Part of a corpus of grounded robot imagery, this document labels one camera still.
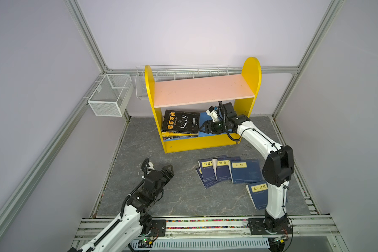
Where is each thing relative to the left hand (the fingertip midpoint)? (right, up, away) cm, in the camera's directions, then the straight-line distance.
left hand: (170, 171), depth 82 cm
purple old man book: (+4, +18, +7) cm, 20 cm away
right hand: (+17, +22, +5) cm, 28 cm away
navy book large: (+42, -2, +8) cm, 43 cm away
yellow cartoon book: (-2, +20, +4) cm, 20 cm away
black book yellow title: (+5, +27, +7) cm, 28 cm away
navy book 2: (+29, 0, +8) cm, 30 cm away
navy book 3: (+47, -12, 0) cm, 48 cm away
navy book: (+20, -2, +7) cm, 21 cm away
